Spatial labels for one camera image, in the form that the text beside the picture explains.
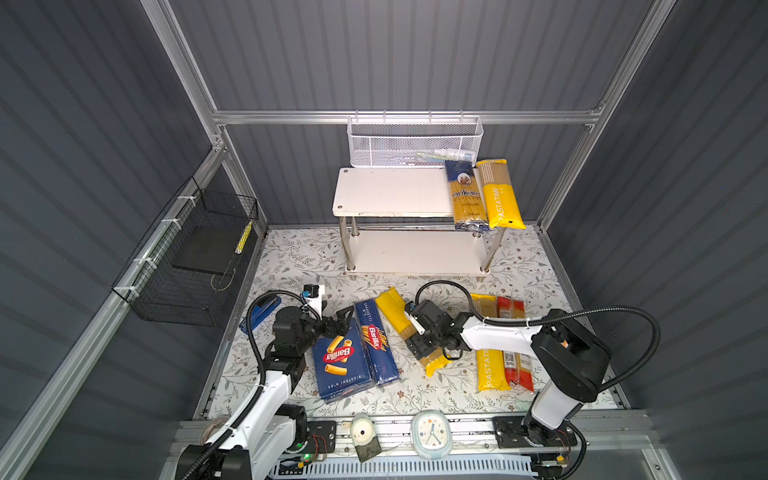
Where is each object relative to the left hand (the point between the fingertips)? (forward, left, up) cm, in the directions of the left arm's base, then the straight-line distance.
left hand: (339, 305), depth 83 cm
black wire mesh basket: (+3, +37, +16) cm, 40 cm away
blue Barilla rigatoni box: (-14, -1, -7) cm, 15 cm away
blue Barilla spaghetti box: (-13, -12, -10) cm, 20 cm away
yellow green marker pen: (+12, +25, +14) cm, 31 cm away
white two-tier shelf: (+46, -22, -13) cm, 53 cm away
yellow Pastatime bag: (-15, -42, -10) cm, 46 cm away
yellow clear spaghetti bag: (+5, -16, -11) cm, 20 cm away
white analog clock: (-31, -23, -11) cm, 40 cm away
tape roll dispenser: (-31, -7, -6) cm, 33 cm away
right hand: (-6, -24, -13) cm, 28 cm away
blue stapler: (+7, +25, -10) cm, 28 cm away
